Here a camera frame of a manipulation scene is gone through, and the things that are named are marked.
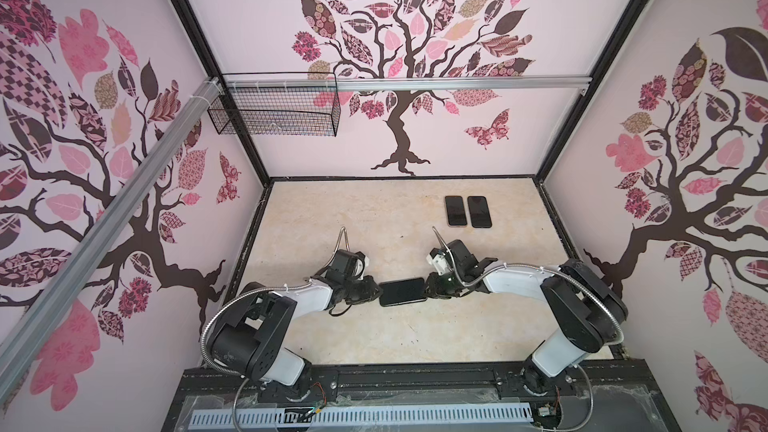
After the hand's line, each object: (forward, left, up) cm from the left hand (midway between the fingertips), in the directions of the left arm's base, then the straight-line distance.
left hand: (382, 296), depth 89 cm
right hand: (+1, -12, +2) cm, 12 cm away
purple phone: (+34, -27, -1) cm, 44 cm away
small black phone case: (+2, -6, 0) cm, 6 cm away
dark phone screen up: (+33, -36, 0) cm, 49 cm away
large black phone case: (+33, -36, 0) cm, 49 cm away
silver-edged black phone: (+2, -3, -3) cm, 5 cm away
